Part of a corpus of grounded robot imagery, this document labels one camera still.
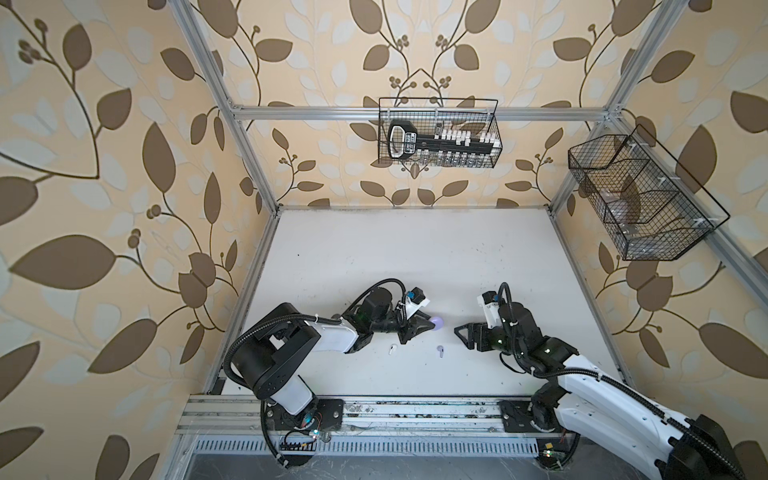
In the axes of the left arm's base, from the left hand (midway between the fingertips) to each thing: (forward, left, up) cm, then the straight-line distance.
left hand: (433, 320), depth 81 cm
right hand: (-2, -9, -3) cm, 10 cm away
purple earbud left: (-4, -3, -9) cm, 10 cm away
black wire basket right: (+20, -52, +25) cm, 61 cm away
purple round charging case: (0, -1, -1) cm, 2 cm away
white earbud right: (-5, +11, -9) cm, 15 cm away
